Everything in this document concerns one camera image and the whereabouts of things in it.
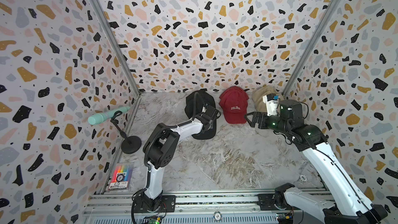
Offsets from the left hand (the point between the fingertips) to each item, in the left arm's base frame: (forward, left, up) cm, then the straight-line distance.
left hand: (209, 119), depth 98 cm
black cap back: (+16, +4, +3) cm, 17 cm away
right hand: (-15, -20, +24) cm, 35 cm away
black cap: (-17, +2, +11) cm, 21 cm away
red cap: (+14, -17, +1) cm, 22 cm away
